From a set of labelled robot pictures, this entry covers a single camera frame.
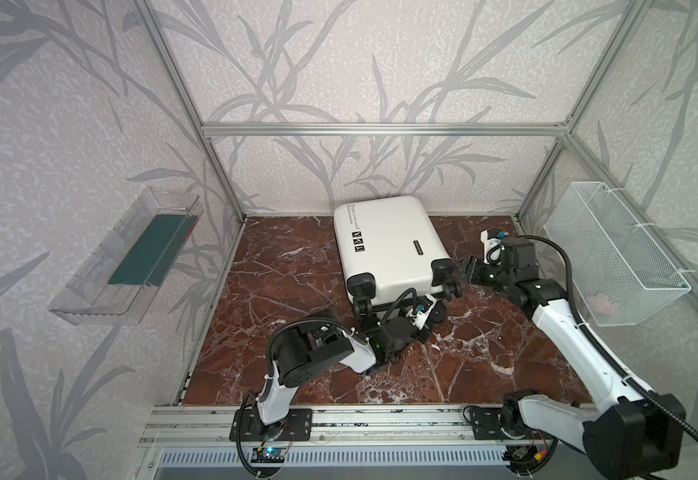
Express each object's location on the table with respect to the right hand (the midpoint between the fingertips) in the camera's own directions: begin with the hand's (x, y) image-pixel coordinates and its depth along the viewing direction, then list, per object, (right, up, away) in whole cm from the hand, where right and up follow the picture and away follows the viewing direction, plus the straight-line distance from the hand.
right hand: (462, 255), depth 81 cm
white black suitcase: (-21, +2, +3) cm, 21 cm away
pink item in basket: (+31, -11, -9) cm, 34 cm away
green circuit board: (-50, -48, -10) cm, 70 cm away
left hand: (-6, -13, +2) cm, 14 cm away
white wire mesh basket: (+26, -3, -20) cm, 34 cm away
